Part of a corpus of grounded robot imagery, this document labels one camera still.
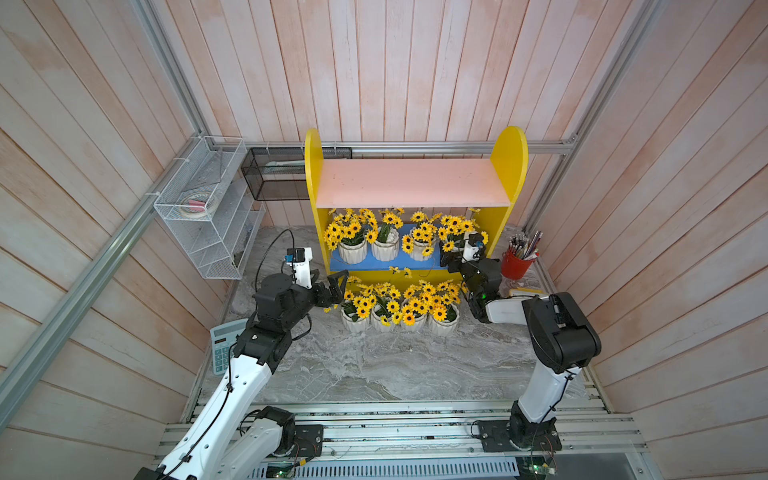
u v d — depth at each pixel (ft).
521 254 3.24
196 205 2.42
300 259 2.05
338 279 2.10
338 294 2.13
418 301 2.68
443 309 2.64
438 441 2.44
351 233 2.76
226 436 1.42
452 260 2.74
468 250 2.64
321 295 2.09
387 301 2.82
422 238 2.73
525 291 3.39
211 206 2.39
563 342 1.64
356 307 2.76
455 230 2.74
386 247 2.89
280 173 2.96
